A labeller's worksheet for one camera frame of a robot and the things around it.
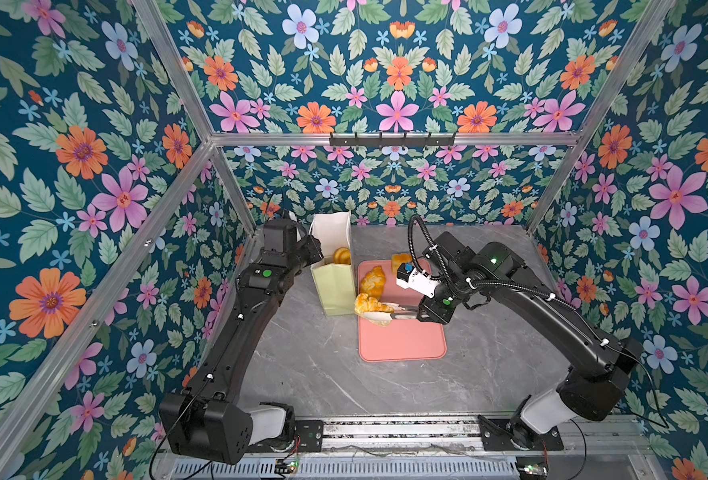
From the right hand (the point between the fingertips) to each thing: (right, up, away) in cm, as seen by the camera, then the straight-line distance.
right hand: (422, 307), depth 70 cm
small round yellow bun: (-22, +12, +27) cm, 37 cm away
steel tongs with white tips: (-5, -2, +5) cm, 8 cm away
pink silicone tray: (-4, -13, +17) cm, 22 cm away
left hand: (-25, +18, +5) cm, 31 cm away
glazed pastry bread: (-14, 0, +7) cm, 15 cm away
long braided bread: (-12, +3, +29) cm, 32 cm away
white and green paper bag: (-23, +5, +11) cm, 26 cm away
